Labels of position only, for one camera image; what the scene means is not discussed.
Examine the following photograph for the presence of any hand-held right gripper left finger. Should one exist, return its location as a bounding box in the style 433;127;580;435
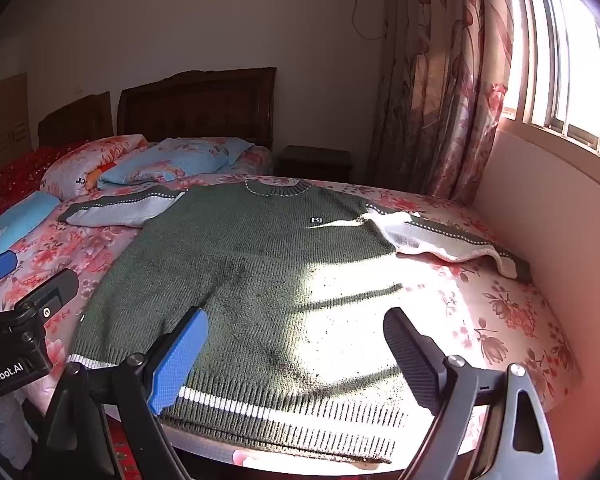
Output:
40;306;211;480

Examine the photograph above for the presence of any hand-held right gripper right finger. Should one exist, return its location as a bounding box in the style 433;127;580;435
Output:
382;306;561;480

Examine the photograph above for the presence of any green knitted sweater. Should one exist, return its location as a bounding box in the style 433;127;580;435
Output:
57;178;533;465

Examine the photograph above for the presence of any plain blue pillow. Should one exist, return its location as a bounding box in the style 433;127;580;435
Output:
0;191;62;267

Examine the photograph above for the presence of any red patterned pillow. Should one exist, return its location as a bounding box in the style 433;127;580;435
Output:
0;141;88;233

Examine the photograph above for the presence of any bed with floral sheet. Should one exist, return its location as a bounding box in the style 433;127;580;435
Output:
0;145;581;471

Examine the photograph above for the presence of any pink floral pillow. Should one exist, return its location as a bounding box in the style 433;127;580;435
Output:
40;134;149;201

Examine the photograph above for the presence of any brown cardboard box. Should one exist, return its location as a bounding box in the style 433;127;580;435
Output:
0;72;33;201

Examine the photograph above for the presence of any small wooden headboard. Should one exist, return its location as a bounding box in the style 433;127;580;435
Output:
36;91;113;148

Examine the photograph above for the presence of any blue floral pillow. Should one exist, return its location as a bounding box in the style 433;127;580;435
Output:
97;137;256;191

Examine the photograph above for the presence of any dark wooden nightstand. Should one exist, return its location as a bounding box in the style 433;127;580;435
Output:
278;145;353;183

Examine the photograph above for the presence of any large wooden headboard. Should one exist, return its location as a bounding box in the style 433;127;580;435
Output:
116;67;278;152

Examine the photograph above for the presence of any pink floral curtain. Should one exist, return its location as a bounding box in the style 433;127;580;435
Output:
367;0;516;206

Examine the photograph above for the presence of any barred window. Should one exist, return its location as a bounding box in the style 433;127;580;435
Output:
500;0;600;168

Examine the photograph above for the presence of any thin hanging wall cord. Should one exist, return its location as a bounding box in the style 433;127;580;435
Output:
352;0;388;42

